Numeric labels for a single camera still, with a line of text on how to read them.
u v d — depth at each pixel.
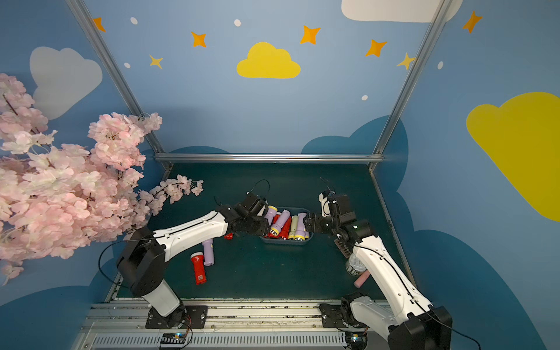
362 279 0.82
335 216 0.60
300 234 0.87
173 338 0.73
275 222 0.90
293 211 0.97
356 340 0.73
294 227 0.93
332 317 0.74
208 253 0.86
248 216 0.68
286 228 0.93
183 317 0.69
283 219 0.93
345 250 0.91
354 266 0.81
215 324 0.73
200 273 0.83
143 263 0.44
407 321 0.39
